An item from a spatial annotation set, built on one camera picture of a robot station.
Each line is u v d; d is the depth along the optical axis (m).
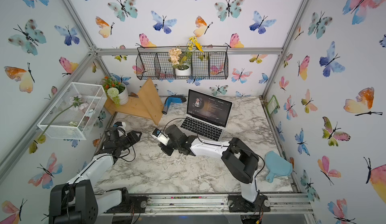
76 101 0.72
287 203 0.75
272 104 1.11
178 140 0.66
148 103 0.93
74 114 0.73
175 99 1.14
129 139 0.75
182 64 0.89
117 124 0.79
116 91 0.94
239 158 0.50
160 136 0.73
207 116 1.02
